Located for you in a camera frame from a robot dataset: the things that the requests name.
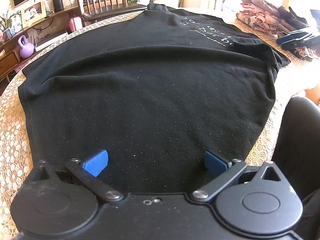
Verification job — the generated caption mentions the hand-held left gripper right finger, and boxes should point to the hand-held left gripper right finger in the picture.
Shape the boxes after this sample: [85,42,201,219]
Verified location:
[192,151,285,202]

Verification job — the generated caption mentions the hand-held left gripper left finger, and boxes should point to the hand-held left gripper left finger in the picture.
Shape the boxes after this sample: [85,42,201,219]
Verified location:
[31,149,124,202]

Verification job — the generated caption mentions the person's right forearm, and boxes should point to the person's right forearm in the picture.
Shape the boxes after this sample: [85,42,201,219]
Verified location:
[305,84,320,107]

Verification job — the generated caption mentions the potted pink flowers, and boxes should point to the potted pink flowers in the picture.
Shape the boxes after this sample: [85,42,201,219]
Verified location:
[0,4,14,42]

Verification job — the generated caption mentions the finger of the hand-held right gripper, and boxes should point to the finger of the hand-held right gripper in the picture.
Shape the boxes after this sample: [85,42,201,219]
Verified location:
[276,29,320,52]

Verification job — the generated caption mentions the wooden television cabinet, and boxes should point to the wooden television cabinet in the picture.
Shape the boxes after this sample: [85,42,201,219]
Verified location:
[0,5,83,83]

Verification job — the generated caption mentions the white flat box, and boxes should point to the white flat box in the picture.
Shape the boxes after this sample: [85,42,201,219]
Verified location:
[34,31,68,52]

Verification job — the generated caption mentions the purple kettlebell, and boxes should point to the purple kettlebell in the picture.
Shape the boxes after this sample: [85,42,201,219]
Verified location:
[19,35,34,59]

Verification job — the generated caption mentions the wooden chair black seat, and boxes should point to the wooden chair black seat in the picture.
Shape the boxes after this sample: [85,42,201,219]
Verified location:
[74,0,148,28]

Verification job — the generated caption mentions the person's black clothing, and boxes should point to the person's black clothing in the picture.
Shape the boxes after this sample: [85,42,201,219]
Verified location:
[271,96,320,240]

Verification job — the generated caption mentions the black t-shirt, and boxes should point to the black t-shirt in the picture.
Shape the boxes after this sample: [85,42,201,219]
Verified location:
[17,3,290,195]

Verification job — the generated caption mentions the pink case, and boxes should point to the pink case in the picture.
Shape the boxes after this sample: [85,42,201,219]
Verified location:
[69,15,83,33]

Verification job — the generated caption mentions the small printed picture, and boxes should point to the small printed picture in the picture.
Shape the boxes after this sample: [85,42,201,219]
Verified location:
[11,11,23,30]

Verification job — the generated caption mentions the dark folded garment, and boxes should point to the dark folded garment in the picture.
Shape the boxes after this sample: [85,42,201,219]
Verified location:
[277,6,310,32]

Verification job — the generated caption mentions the yellow photo frame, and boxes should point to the yellow photo frame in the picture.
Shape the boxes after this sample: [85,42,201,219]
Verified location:
[20,0,47,27]

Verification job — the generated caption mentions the pile of floral clothes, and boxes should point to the pile of floral clothes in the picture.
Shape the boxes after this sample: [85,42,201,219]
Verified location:
[236,0,320,60]

